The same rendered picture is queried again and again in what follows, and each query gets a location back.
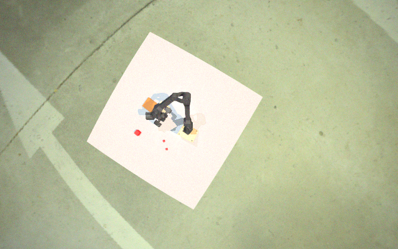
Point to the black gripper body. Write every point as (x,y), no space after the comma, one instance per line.
(157,122)

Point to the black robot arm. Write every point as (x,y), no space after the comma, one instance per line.
(186,100)

